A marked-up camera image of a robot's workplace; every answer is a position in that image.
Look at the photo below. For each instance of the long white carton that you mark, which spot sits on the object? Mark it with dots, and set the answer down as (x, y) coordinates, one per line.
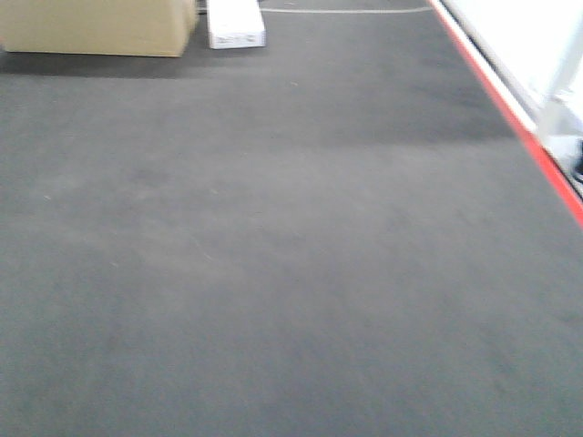
(237, 25)

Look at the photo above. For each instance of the brown cardboard box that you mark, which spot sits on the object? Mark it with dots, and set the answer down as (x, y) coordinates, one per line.
(91, 27)

